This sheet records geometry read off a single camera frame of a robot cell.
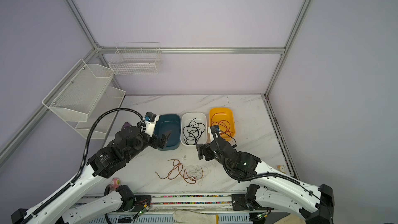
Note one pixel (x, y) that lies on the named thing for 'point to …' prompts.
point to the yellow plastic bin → (224, 118)
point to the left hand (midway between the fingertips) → (161, 128)
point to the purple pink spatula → (126, 124)
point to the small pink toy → (115, 183)
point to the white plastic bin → (187, 117)
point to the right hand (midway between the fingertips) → (202, 144)
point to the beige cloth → (290, 219)
